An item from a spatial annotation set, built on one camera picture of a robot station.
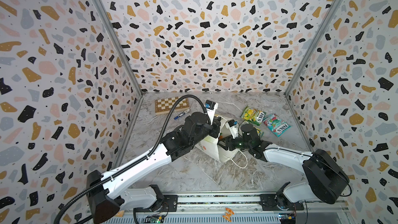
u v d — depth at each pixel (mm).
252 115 1051
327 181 434
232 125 777
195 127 487
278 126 999
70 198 624
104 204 362
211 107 566
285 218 714
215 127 586
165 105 1099
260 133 977
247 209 731
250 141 678
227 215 703
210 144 733
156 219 703
